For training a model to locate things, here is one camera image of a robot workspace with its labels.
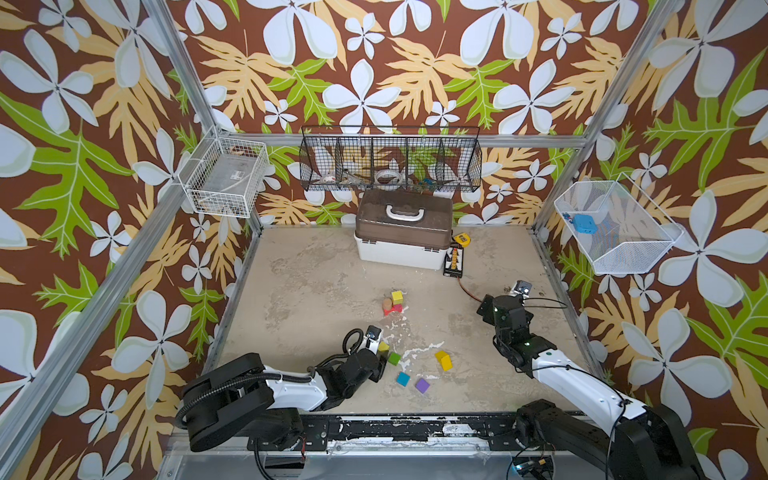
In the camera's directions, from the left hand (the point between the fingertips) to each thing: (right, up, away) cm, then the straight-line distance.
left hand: (379, 345), depth 87 cm
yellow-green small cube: (+5, +14, +4) cm, 15 cm away
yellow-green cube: (+1, 0, 0) cm, 1 cm away
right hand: (+34, +14, 0) cm, 37 cm away
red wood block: (+5, +10, +7) cm, 13 cm away
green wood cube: (+4, -4, +1) cm, 6 cm away
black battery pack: (+27, +25, +21) cm, 42 cm away
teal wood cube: (+7, -9, -2) cm, 11 cm away
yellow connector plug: (+33, +33, +28) cm, 54 cm away
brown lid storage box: (+7, +35, +5) cm, 36 cm away
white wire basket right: (+67, +34, -4) cm, 75 cm away
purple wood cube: (+12, -10, -4) cm, 16 cm away
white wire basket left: (-45, +49, -1) cm, 67 cm away
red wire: (+30, +14, +15) cm, 36 cm away
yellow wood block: (+19, -4, -1) cm, 19 cm away
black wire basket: (+4, +59, +12) cm, 60 cm away
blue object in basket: (+60, +36, 0) cm, 70 cm away
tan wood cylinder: (+2, +11, +7) cm, 13 cm away
